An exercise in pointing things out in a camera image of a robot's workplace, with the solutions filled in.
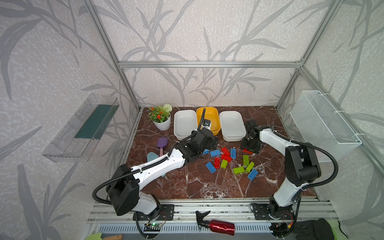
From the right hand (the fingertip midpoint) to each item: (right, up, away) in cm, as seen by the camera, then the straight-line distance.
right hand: (246, 144), depth 94 cm
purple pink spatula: (-55, +1, +5) cm, 55 cm away
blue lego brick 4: (-22, -13, -6) cm, 27 cm away
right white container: (-5, +11, +17) cm, 21 cm away
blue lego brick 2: (-19, -5, -1) cm, 20 cm away
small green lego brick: (-15, -11, -5) cm, 19 cm away
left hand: (-23, +10, -14) cm, 29 cm away
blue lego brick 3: (-8, -5, -1) cm, 10 cm away
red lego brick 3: (-19, -10, -5) cm, 22 cm away
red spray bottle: (-20, -33, -27) cm, 47 cm away
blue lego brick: (-25, -4, +1) cm, 25 cm away
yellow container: (-20, +21, +22) cm, 36 cm away
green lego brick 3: (-6, -14, -8) cm, 17 cm away
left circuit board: (-52, -36, -23) cm, 67 cm away
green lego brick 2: (0, -12, -8) cm, 14 cm away
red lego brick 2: (-13, -7, -3) cm, 15 cm away
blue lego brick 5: (+1, -16, -10) cm, 18 cm away
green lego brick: (-1, -9, -4) cm, 10 cm away
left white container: (-40, +14, +14) cm, 45 cm away
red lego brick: (-13, -4, +2) cm, 14 cm away
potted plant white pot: (-55, +18, +2) cm, 58 cm away
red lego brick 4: (-3, -2, -8) cm, 9 cm away
